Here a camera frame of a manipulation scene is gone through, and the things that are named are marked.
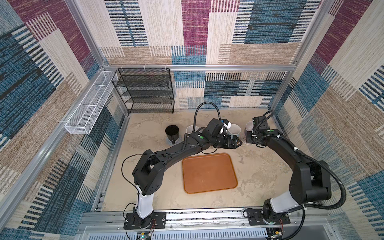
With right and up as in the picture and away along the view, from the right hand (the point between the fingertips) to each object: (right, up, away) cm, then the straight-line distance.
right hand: (252, 139), depth 90 cm
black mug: (-48, +3, +7) cm, 49 cm away
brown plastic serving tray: (-27, -20, -1) cm, 33 cm away
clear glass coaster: (-4, -1, +2) cm, 5 cm away
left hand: (-12, 0, -13) cm, 18 cm away
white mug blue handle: (-9, +5, +5) cm, 12 cm away
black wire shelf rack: (-70, +33, +20) cm, 80 cm away
